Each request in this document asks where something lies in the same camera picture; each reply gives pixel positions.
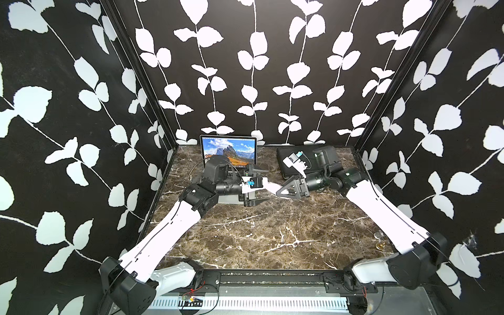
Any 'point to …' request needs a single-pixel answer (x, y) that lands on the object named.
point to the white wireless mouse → (271, 186)
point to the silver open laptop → (241, 151)
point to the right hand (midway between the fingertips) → (279, 190)
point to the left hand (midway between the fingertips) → (266, 178)
